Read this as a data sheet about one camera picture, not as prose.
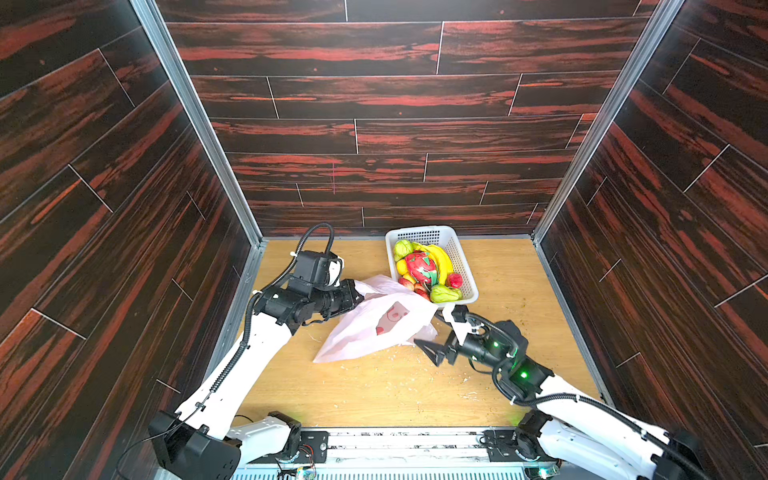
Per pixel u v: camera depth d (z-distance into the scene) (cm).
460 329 62
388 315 64
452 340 64
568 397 52
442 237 111
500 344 57
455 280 97
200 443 37
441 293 91
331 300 61
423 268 96
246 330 46
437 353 63
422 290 96
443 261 104
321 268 56
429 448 75
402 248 100
